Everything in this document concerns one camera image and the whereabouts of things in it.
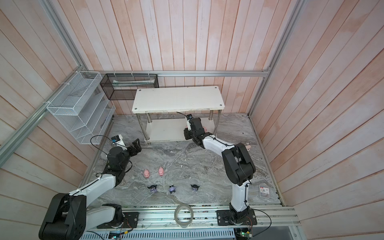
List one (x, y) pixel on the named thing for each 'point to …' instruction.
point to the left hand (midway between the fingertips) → (134, 142)
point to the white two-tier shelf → (162, 112)
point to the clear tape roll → (183, 225)
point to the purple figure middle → (172, 188)
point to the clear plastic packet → (264, 190)
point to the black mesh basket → (123, 86)
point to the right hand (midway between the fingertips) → (186, 128)
